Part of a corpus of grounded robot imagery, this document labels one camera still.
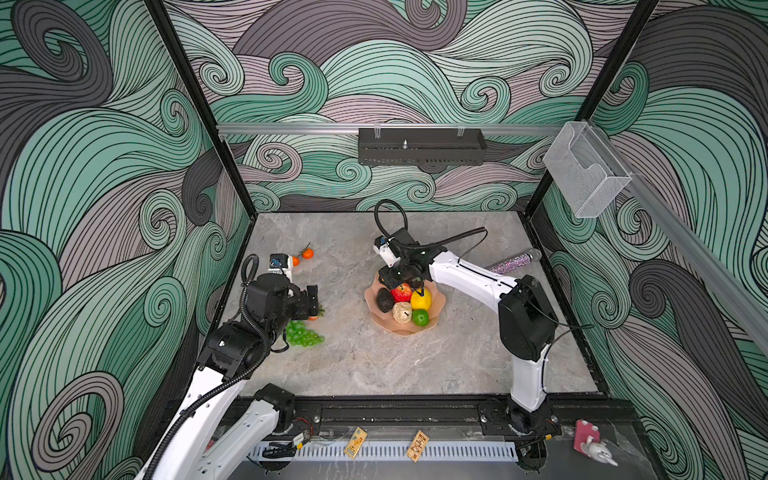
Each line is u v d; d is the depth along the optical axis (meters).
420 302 0.89
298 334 0.85
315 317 0.61
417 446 0.68
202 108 0.88
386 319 0.88
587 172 0.77
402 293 0.90
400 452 0.70
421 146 0.97
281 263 0.58
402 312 0.84
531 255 1.03
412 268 0.66
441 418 0.74
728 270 0.55
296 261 1.04
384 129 0.94
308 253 1.06
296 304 0.61
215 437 0.52
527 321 0.49
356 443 0.69
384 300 0.88
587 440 0.67
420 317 0.83
